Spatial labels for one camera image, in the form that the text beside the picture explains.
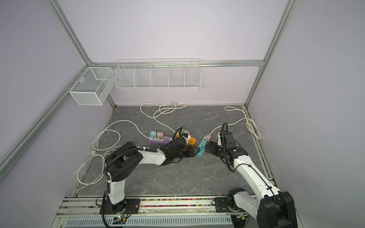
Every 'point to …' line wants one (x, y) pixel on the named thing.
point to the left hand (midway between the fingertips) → (199, 153)
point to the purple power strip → (165, 140)
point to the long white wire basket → (158, 74)
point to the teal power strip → (201, 149)
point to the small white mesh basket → (91, 88)
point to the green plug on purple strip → (153, 134)
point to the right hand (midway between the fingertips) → (212, 149)
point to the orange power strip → (192, 141)
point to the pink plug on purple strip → (160, 135)
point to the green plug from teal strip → (204, 143)
